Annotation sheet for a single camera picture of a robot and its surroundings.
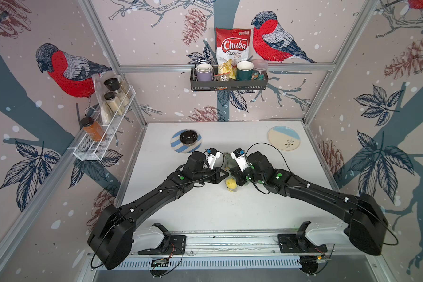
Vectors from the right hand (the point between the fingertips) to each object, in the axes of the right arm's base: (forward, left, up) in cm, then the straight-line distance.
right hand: (229, 170), depth 79 cm
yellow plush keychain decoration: (-4, -1, -5) cm, 7 cm away
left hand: (-3, -1, +3) cm, 4 cm away
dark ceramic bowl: (+28, +25, -11) cm, 39 cm away
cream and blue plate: (+35, -37, -17) cm, 54 cm away
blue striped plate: (+24, +31, -15) cm, 42 cm away
